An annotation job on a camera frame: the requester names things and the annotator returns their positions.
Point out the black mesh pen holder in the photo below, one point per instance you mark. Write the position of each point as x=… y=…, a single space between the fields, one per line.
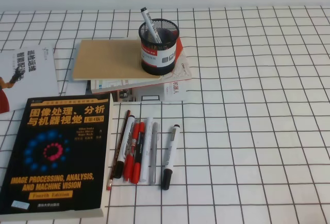
x=160 y=58

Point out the white pen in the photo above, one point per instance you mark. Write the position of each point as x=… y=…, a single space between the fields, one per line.
x=144 y=173

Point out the grey gel pen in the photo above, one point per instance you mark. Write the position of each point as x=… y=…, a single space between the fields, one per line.
x=155 y=138

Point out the red marker pen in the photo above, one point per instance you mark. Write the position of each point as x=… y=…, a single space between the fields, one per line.
x=130 y=156

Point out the red and black pen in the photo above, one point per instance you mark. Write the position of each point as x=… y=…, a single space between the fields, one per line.
x=138 y=155

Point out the white booklet under stack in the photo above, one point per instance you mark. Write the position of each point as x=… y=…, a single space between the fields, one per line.
x=171 y=91

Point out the white marker rightmost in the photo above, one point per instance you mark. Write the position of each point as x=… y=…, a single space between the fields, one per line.
x=168 y=168

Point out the brown kraft notebook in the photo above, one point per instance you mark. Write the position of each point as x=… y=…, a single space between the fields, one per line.
x=110 y=60

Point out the white whiteboard marker black cap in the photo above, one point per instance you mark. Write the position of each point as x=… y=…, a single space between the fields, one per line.
x=122 y=152

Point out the dark red pencil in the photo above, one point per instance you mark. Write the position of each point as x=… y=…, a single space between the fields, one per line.
x=119 y=149

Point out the black image processing textbook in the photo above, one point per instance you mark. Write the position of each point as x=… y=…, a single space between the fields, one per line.
x=58 y=167

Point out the white magazine with figure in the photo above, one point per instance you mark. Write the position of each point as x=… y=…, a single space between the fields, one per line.
x=27 y=73

